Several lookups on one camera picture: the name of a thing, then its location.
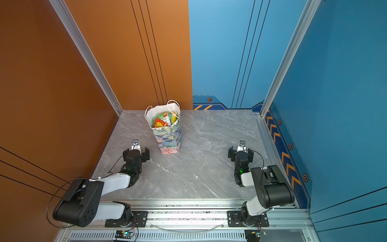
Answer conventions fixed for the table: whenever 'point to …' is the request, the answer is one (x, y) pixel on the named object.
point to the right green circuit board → (254, 235)
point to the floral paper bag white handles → (169, 138)
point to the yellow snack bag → (174, 118)
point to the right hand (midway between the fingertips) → (241, 147)
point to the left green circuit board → (125, 234)
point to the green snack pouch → (164, 116)
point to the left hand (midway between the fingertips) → (138, 146)
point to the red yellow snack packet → (159, 123)
